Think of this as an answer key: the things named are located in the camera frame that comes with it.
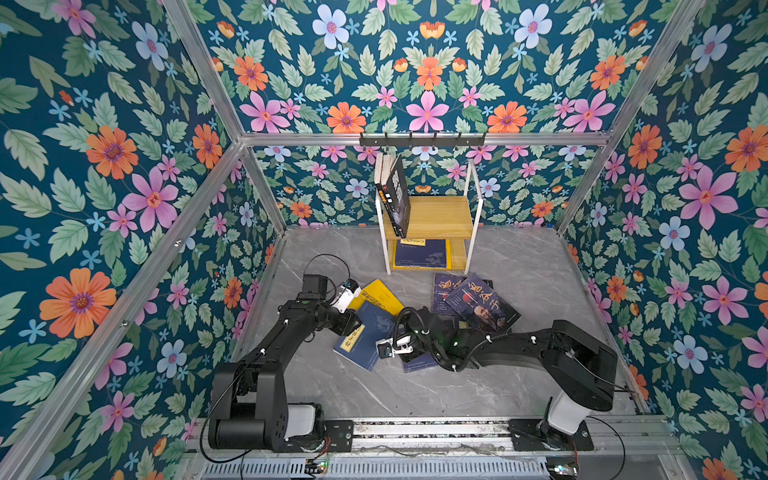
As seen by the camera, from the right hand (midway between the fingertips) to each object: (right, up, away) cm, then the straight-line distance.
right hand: (395, 321), depth 84 cm
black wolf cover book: (0, +35, -4) cm, 36 cm away
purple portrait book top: (+27, +4, +11) cm, 29 cm away
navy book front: (+10, +20, +20) cm, 30 cm away
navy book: (-10, -8, +3) cm, 14 cm away
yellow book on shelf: (+18, +20, +21) cm, 34 cm away
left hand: (-12, +2, +2) cm, 12 cm away
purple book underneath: (+16, +9, +17) cm, 25 cm away
